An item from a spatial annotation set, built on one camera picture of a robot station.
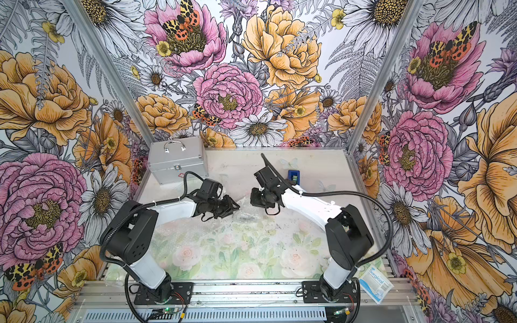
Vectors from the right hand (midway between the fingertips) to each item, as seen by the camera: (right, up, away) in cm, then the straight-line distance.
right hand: (253, 206), depth 86 cm
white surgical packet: (+46, -27, -9) cm, 54 cm away
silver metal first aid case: (-40, +20, +11) cm, 46 cm away
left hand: (-7, -5, +6) cm, 10 cm away
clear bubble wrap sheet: (-2, -16, +1) cm, 16 cm away
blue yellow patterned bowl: (-4, -5, +3) cm, 7 cm away
